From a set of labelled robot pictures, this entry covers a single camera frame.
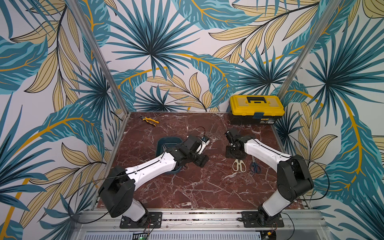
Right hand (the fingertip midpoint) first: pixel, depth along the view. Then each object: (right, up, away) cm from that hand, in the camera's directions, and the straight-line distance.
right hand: (232, 155), depth 91 cm
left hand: (-18, 0, -9) cm, 20 cm away
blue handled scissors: (+13, -7, +1) cm, 15 cm away
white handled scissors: (+5, -4, +1) cm, 7 cm away
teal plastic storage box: (-44, +7, +6) cm, 45 cm away
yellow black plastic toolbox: (+18, +30, +12) cm, 36 cm away
